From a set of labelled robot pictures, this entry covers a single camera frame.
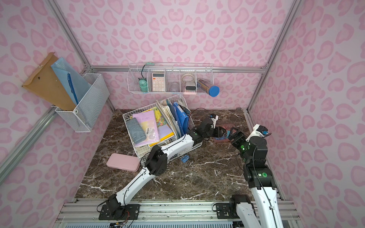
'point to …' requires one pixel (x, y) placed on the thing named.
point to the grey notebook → (136, 132)
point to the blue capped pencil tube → (212, 90)
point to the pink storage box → (228, 127)
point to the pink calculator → (158, 81)
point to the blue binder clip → (184, 158)
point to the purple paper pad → (147, 120)
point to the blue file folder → (182, 118)
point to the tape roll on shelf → (187, 74)
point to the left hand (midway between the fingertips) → (223, 126)
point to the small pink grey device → (190, 88)
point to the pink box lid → (123, 162)
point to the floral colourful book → (159, 119)
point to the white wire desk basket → (168, 133)
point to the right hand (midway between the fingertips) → (235, 130)
